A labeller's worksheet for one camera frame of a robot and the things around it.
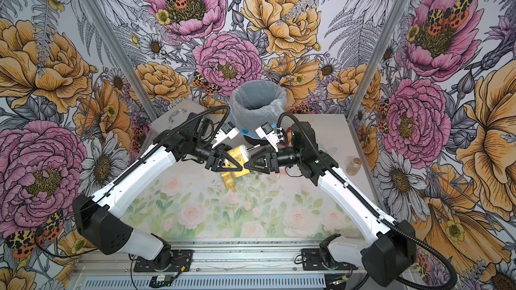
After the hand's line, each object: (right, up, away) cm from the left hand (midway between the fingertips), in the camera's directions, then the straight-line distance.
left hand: (239, 172), depth 63 cm
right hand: (+3, +1, -1) cm, 3 cm away
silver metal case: (-36, +19, +36) cm, 55 cm away
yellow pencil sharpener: (-7, -8, +24) cm, 26 cm away
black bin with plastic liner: (+3, +29, +45) cm, 53 cm away
